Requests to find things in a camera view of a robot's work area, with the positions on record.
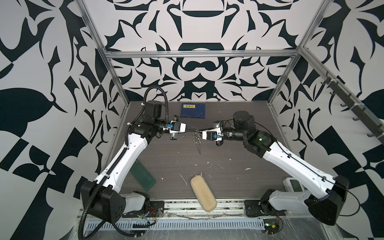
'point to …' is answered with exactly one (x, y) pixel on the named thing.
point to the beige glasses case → (204, 192)
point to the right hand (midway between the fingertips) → (202, 125)
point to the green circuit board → (271, 226)
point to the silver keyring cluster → (196, 136)
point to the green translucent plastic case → (143, 175)
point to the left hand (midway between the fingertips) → (195, 124)
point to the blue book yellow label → (193, 110)
